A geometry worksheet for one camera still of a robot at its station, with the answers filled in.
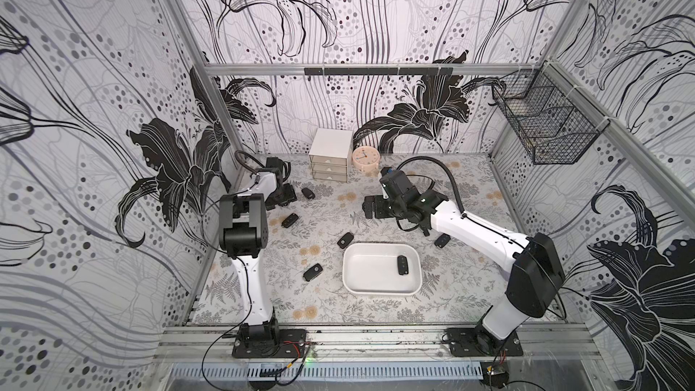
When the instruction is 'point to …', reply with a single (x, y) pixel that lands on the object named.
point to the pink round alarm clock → (366, 158)
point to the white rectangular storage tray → (382, 269)
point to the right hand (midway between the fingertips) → (377, 202)
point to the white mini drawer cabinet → (330, 155)
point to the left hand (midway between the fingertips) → (283, 203)
